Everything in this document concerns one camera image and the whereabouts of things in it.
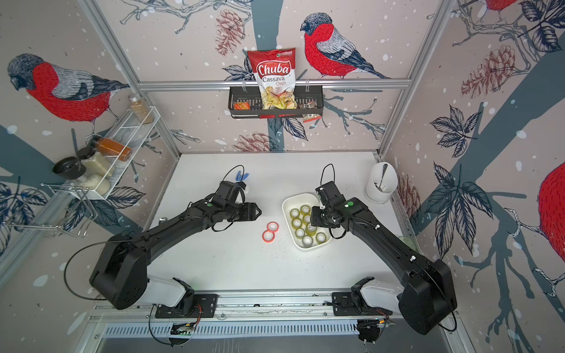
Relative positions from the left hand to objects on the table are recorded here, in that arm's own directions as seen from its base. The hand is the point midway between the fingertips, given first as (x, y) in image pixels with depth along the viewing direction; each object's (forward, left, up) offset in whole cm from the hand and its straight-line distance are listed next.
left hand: (259, 208), depth 86 cm
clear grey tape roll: (-11, -19, -10) cm, 25 cm away
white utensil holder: (+16, -54, -2) cm, 57 cm away
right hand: (-4, -22, +1) cm, 22 cm away
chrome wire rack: (-10, +56, +17) cm, 59 cm away
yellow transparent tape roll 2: (+3, -14, -10) cm, 18 cm away
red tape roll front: (-7, -3, -12) cm, 14 cm away
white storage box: (+8, -15, -8) cm, 19 cm away
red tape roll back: (-2, -5, -11) cm, 13 cm away
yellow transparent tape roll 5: (-4, -17, -10) cm, 20 cm away
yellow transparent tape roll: (+5, -18, -10) cm, 21 cm away
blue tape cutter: (+23, +13, -9) cm, 28 cm away
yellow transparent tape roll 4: (-3, -15, -11) cm, 19 cm away
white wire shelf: (-4, +44, +24) cm, 51 cm away
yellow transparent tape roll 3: (-1, -20, -10) cm, 22 cm away
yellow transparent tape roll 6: (-6, -21, -11) cm, 24 cm away
